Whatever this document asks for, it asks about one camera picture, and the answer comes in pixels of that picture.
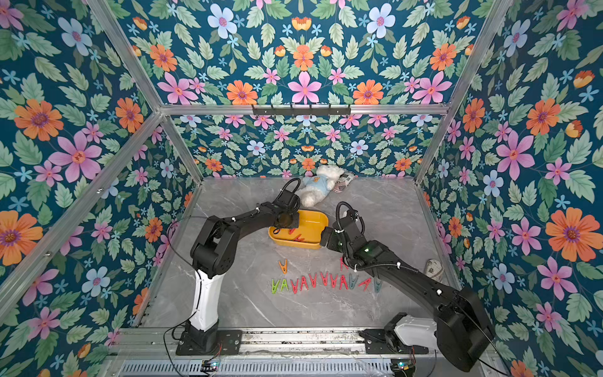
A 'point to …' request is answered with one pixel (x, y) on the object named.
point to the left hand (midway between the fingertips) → (297, 219)
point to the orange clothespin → (283, 268)
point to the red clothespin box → (342, 264)
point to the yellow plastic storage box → (308, 234)
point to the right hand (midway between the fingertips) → (331, 235)
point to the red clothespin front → (297, 239)
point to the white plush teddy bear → (316, 186)
